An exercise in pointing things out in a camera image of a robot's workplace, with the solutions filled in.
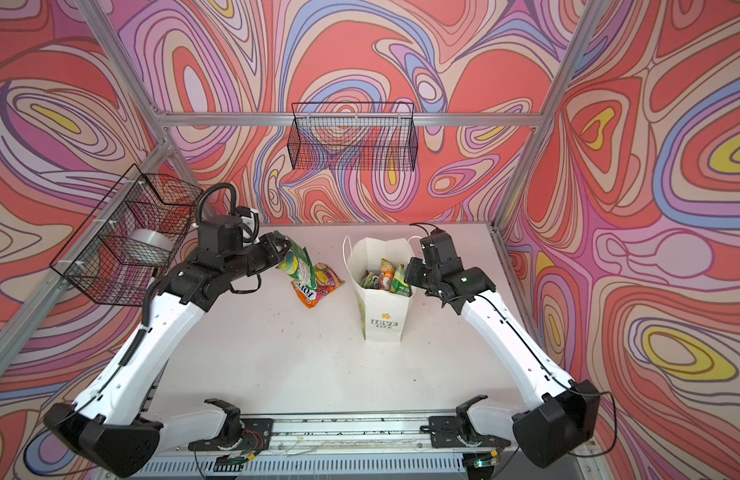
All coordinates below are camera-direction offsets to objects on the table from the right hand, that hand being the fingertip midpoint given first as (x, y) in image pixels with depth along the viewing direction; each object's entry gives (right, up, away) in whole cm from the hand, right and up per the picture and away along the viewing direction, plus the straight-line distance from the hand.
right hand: (413, 277), depth 78 cm
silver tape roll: (-65, +10, -5) cm, 66 cm away
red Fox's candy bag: (-27, -3, +24) cm, 36 cm away
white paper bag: (-9, +1, +11) cm, 14 cm away
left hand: (-30, +9, -8) cm, 32 cm away
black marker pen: (-66, 0, -3) cm, 66 cm away
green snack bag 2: (-4, -2, +1) cm, 5 cm away
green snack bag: (-29, +4, -6) cm, 30 cm away
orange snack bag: (-6, +1, +8) cm, 11 cm away
